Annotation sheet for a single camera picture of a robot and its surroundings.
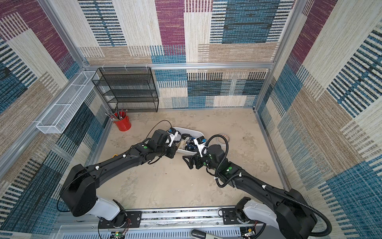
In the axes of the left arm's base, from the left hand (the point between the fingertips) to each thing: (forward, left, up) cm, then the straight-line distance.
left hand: (178, 148), depth 85 cm
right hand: (-6, -8, +2) cm, 10 cm away
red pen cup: (+25, +40, -8) cm, 48 cm away
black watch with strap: (+14, -3, -8) cm, 17 cm away
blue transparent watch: (+6, -7, -9) cm, 13 cm away
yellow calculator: (+2, +40, -11) cm, 42 cm away
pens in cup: (+28, +44, -2) cm, 52 cm away
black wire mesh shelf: (+45, +34, +7) cm, 57 cm away
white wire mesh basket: (+5, +56, +21) cm, 60 cm away
